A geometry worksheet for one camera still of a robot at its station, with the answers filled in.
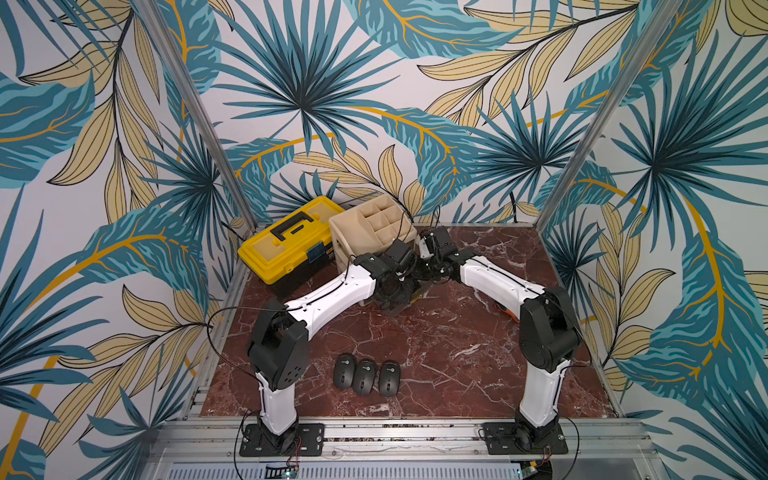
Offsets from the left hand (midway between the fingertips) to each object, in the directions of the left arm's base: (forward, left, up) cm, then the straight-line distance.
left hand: (403, 300), depth 84 cm
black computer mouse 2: (-18, +4, -11) cm, 21 cm away
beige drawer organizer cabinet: (+16, +11, +12) cm, 23 cm away
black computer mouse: (-16, +16, -11) cm, 25 cm away
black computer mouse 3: (-18, +10, -11) cm, 23 cm away
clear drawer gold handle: (+3, -5, +1) cm, 6 cm away
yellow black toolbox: (+14, +33, +3) cm, 36 cm away
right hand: (+12, -2, -1) cm, 12 cm away
